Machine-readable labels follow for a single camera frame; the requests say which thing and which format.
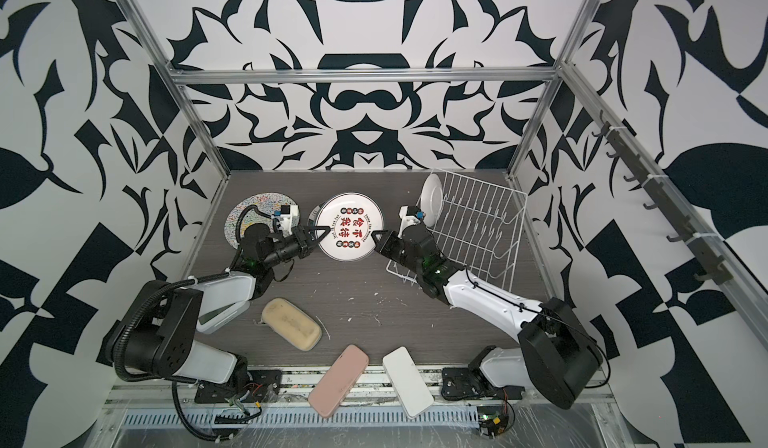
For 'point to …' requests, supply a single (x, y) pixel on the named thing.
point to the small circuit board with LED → (492, 420)
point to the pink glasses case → (337, 380)
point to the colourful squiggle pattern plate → (265, 202)
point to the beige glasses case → (290, 324)
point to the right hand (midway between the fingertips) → (371, 232)
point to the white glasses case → (408, 382)
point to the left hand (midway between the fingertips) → (331, 223)
